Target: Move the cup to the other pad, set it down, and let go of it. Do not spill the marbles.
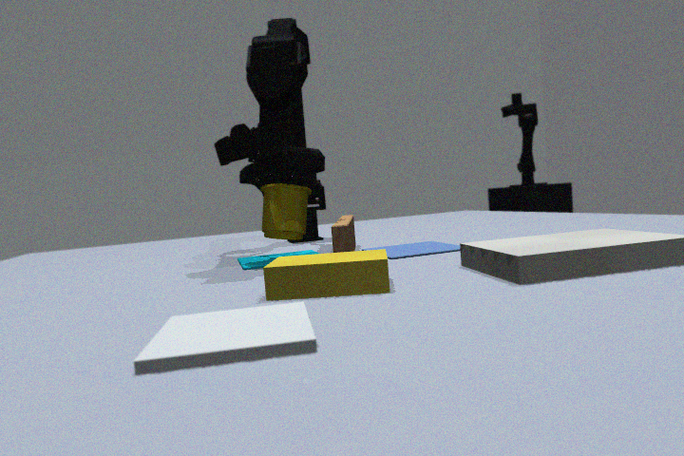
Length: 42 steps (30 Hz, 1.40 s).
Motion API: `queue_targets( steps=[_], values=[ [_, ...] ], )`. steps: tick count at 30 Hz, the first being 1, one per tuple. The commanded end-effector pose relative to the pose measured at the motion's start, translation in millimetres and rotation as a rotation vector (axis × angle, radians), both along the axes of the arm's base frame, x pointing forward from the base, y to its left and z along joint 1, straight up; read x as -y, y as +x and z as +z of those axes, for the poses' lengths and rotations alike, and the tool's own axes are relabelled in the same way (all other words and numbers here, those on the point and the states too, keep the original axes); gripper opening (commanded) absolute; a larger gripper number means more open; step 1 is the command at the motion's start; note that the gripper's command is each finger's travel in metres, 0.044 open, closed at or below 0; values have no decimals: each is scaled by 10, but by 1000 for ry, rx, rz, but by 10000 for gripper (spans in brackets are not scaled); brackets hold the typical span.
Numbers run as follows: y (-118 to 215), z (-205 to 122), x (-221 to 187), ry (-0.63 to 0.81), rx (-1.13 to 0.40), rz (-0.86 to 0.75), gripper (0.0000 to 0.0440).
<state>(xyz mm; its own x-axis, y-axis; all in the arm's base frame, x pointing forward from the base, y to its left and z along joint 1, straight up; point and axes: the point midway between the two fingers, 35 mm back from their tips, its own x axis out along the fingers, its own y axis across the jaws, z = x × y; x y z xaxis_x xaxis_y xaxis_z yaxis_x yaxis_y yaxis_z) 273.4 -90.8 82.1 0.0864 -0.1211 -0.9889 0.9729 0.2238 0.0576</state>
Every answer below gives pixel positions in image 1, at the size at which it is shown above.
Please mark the yellow cup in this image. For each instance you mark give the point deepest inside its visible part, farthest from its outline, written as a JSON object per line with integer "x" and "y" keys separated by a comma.
{"x": 284, "y": 211}

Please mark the yellow rectangular block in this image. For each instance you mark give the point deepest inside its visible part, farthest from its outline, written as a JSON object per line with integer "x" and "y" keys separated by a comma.
{"x": 324, "y": 275}

